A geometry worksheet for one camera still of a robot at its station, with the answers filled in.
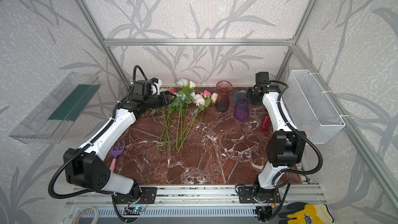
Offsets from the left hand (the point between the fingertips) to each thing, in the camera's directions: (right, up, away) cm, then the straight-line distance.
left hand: (175, 92), depth 80 cm
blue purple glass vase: (+37, -10, +12) cm, 40 cm away
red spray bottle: (+53, -19, +16) cm, 59 cm away
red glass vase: (+26, -4, +19) cm, 33 cm away
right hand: (+40, 0, +8) cm, 40 cm away
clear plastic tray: (-50, -13, -16) cm, 54 cm away
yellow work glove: (+61, -54, -13) cm, 82 cm away
